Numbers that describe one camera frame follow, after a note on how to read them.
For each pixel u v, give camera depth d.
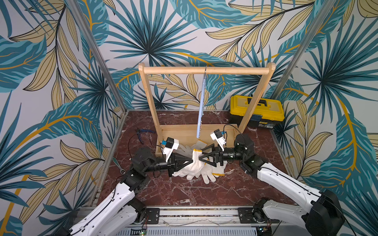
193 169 0.62
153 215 0.73
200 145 0.97
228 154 0.62
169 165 0.54
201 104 0.59
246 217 0.74
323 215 0.39
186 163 0.60
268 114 0.98
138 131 1.05
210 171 0.88
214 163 0.60
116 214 0.48
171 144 0.53
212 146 0.69
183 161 0.59
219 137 0.62
